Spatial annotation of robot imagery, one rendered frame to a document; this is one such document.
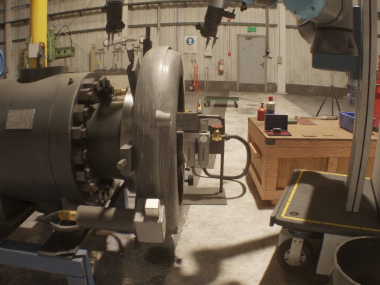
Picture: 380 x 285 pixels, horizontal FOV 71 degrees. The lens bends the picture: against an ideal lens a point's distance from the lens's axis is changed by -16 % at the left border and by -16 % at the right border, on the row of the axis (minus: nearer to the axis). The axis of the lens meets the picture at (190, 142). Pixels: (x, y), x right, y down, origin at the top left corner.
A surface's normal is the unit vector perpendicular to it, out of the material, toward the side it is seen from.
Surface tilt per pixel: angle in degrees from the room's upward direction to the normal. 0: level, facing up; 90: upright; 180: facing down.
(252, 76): 90
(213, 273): 0
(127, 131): 71
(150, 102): 60
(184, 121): 66
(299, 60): 90
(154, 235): 112
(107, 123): 55
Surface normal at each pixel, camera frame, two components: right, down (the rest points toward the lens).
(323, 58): -0.46, 0.21
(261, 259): 0.00, -0.97
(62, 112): -0.03, -0.33
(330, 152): -0.03, 0.24
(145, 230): -0.03, 0.59
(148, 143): -0.01, 0.03
